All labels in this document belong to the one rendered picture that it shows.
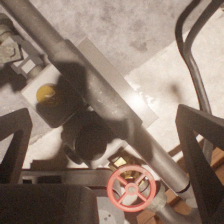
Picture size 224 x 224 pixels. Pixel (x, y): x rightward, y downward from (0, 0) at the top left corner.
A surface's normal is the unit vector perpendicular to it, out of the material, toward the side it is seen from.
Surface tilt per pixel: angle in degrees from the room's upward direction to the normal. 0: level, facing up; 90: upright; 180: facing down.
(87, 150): 0
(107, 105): 0
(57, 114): 0
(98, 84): 25
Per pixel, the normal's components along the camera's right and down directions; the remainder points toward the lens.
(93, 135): 0.00, 0.09
